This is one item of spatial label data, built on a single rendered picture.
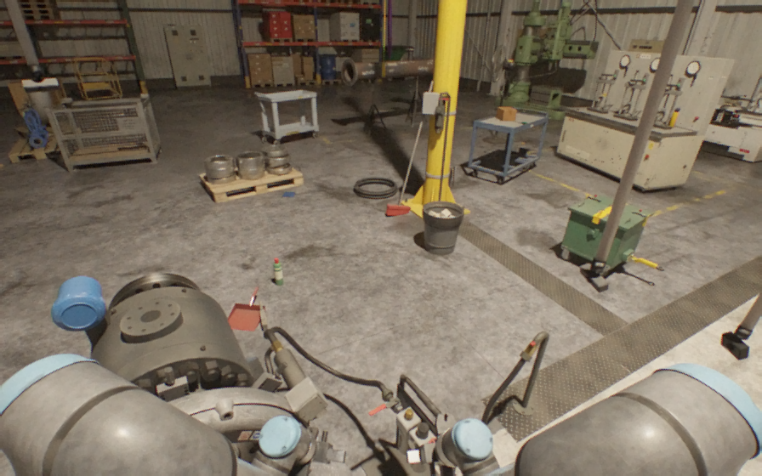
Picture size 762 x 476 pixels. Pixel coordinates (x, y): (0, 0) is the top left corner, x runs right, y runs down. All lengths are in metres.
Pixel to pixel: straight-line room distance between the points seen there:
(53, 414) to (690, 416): 0.64
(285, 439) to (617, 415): 0.72
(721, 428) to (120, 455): 0.59
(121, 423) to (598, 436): 0.47
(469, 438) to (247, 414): 0.64
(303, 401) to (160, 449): 0.94
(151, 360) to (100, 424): 1.09
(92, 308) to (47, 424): 1.28
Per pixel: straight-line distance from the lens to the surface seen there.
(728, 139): 9.69
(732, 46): 11.30
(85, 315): 1.80
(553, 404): 2.59
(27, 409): 0.54
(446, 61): 4.13
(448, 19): 4.13
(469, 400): 2.45
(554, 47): 11.45
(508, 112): 5.92
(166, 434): 0.47
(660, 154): 6.20
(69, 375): 0.55
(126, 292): 2.13
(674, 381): 0.55
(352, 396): 2.40
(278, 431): 1.00
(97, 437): 0.47
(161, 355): 1.56
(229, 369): 1.59
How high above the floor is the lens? 1.89
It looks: 29 degrees down
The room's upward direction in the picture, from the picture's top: 1 degrees clockwise
